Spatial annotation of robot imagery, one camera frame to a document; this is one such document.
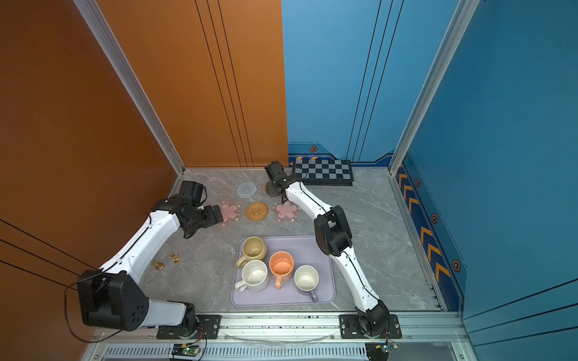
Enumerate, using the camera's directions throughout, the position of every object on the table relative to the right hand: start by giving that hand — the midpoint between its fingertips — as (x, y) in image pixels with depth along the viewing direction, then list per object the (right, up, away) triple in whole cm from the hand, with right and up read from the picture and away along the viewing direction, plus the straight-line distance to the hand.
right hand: (278, 185), depth 103 cm
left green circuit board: (-27, -52, -33) cm, 68 cm away
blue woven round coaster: (-17, -2, +9) cm, 19 cm away
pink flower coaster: (-22, -12, -1) cm, 25 cm away
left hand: (-23, -12, -18) cm, 32 cm away
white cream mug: (-8, -34, -19) cm, 40 cm away
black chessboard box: (+23, +7, +12) cm, 27 cm away
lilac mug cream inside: (+12, -35, -21) cm, 42 cm away
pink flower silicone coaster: (+4, -12, -1) cm, 13 cm away
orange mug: (+3, -31, -18) cm, 36 cm away
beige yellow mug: (-9, -26, -12) cm, 30 cm away
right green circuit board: (+35, -53, -33) cm, 71 cm away
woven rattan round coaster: (-10, -12, -1) cm, 15 cm away
